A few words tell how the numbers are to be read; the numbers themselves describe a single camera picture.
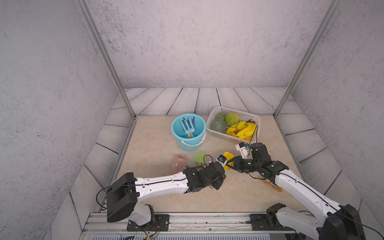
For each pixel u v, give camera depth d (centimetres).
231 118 101
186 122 97
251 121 108
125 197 40
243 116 111
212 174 57
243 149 75
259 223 73
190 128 96
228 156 78
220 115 108
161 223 73
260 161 61
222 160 67
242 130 97
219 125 99
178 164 87
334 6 70
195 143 88
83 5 70
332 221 38
